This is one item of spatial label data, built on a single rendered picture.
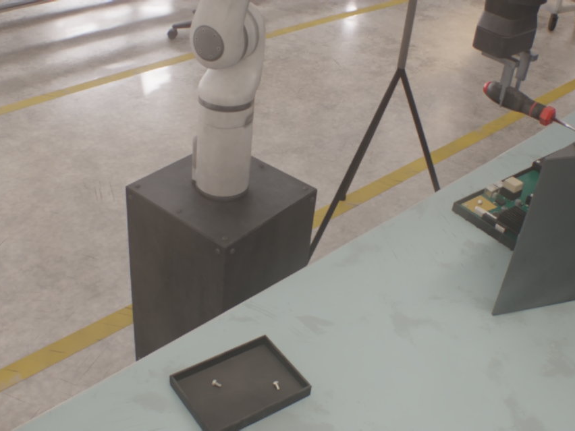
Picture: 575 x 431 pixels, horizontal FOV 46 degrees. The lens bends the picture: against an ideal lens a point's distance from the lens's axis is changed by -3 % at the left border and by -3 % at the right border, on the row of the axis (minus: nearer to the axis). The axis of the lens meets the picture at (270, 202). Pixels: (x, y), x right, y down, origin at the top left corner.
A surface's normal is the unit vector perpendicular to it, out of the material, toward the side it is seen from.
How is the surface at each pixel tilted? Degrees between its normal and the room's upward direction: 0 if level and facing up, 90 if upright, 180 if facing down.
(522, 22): 87
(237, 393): 0
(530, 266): 90
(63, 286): 0
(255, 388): 0
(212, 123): 90
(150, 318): 90
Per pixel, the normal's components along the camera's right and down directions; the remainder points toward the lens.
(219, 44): -0.33, 0.51
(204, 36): -0.58, 0.37
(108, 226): 0.07, -0.82
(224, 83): -0.08, -0.63
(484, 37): -0.77, 0.33
